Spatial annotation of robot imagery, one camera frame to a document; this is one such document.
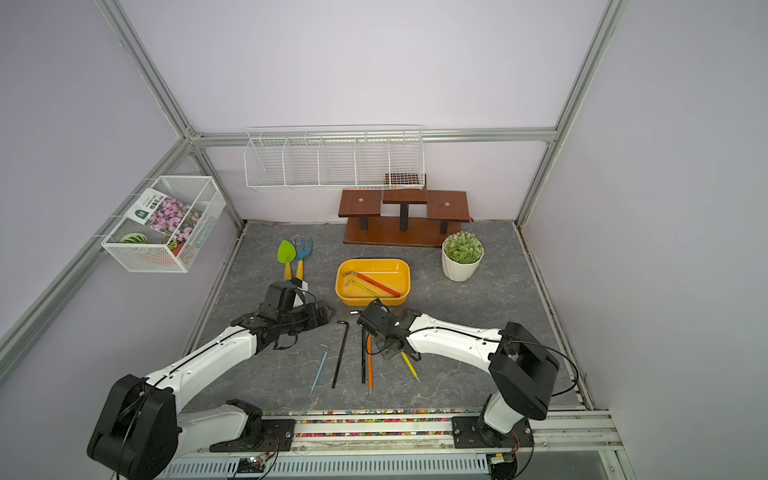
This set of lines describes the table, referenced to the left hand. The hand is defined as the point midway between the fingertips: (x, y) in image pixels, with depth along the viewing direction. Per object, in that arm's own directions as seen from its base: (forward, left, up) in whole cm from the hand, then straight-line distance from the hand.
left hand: (325, 316), depth 86 cm
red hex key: (+19, -9, -8) cm, 23 cm away
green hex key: (+16, -5, -8) cm, 19 cm away
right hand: (-7, -19, -3) cm, 20 cm away
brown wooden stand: (+40, -30, -1) cm, 50 cm away
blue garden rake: (+32, +12, -9) cm, 36 cm away
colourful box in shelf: (+41, -26, +17) cm, 51 cm away
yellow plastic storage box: (+17, -9, -8) cm, 20 cm away
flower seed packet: (+18, +35, +24) cm, 46 cm away
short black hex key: (-8, -3, -8) cm, 12 cm away
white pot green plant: (+16, -43, +5) cm, 46 cm away
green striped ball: (+11, +42, +25) cm, 50 cm away
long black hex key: (-9, -10, -8) cm, 16 cm away
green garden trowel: (+33, +19, -9) cm, 39 cm away
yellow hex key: (-14, -23, -4) cm, 28 cm away
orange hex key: (-12, -12, -7) cm, 19 cm away
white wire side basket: (+8, +36, +22) cm, 43 cm away
